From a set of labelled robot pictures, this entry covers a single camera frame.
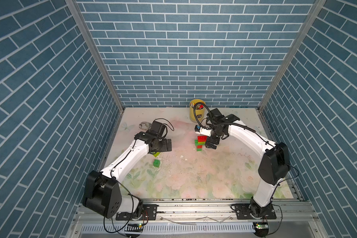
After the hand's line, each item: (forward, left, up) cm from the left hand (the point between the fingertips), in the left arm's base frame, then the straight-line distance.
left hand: (167, 147), depth 84 cm
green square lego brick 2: (-5, +7, -10) cm, 14 cm away
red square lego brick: (+4, -19, -7) cm, 21 cm away
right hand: (+6, -26, 0) cm, 26 cm away
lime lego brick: (+4, -19, -2) cm, 20 cm away
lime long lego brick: (+2, +8, -12) cm, 14 cm away
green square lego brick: (+5, -20, -11) cm, 23 cm away
